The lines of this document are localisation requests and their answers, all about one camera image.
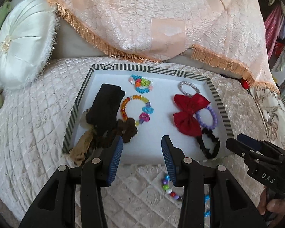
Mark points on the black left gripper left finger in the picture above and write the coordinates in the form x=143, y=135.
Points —
x=54, y=206

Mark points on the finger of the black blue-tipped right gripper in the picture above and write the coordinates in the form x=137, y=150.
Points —
x=264, y=147

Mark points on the person's right hand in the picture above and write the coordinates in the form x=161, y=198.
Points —
x=276, y=206

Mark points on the floral beige side pillow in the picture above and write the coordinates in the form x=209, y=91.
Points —
x=272, y=111

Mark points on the quilted beige bedspread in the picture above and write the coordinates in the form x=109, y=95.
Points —
x=33, y=121

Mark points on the pink dotted hanging garment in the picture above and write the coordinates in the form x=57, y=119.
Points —
x=273, y=26

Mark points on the brown scrunchie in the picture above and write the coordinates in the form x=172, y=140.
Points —
x=126, y=129

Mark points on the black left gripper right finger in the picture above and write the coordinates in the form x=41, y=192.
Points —
x=230, y=206

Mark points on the white round satin cushion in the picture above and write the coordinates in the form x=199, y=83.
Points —
x=27, y=37

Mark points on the striped black white tray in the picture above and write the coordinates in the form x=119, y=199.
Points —
x=149, y=93

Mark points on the red hair bow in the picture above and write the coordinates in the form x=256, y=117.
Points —
x=184, y=120

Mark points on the beige patterned hair bow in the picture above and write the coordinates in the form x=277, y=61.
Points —
x=78, y=153

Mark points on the black scrunchie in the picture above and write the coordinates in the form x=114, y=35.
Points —
x=209, y=143

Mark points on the peach fringed blanket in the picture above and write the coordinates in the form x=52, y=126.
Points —
x=227, y=34

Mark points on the black velvet hair bow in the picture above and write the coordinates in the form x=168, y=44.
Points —
x=103, y=115

